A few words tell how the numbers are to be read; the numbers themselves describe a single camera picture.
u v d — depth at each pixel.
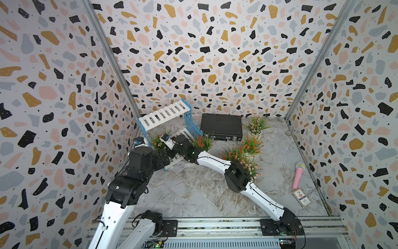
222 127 1.09
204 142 0.86
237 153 0.83
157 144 0.85
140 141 0.57
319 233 0.75
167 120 0.84
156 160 0.59
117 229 0.39
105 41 0.80
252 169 0.76
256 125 0.97
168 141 0.84
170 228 0.73
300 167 0.92
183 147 0.78
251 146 0.90
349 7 0.71
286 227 0.64
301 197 0.82
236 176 0.67
